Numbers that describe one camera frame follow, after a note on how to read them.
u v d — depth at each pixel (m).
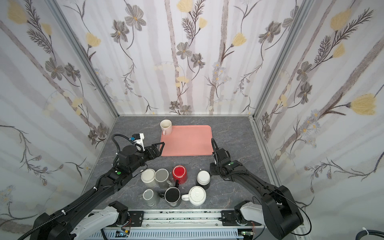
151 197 0.72
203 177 0.80
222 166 0.66
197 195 0.75
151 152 0.68
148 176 0.80
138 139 0.70
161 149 0.73
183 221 0.74
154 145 0.69
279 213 0.41
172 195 0.74
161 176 0.78
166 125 1.04
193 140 1.11
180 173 0.82
